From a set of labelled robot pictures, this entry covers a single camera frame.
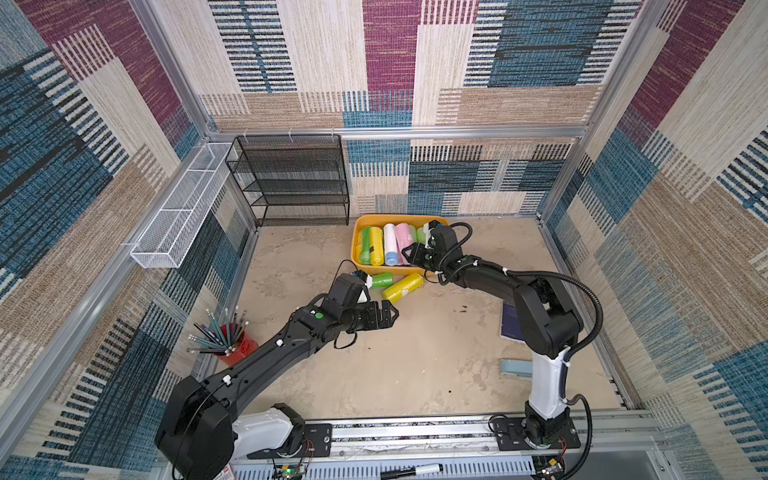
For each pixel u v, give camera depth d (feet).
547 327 1.72
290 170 3.53
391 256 3.14
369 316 2.31
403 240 3.17
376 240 3.29
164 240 2.33
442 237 2.49
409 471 2.28
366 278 2.49
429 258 2.74
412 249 2.93
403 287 3.19
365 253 3.31
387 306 2.37
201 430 1.29
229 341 2.70
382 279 3.26
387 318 2.31
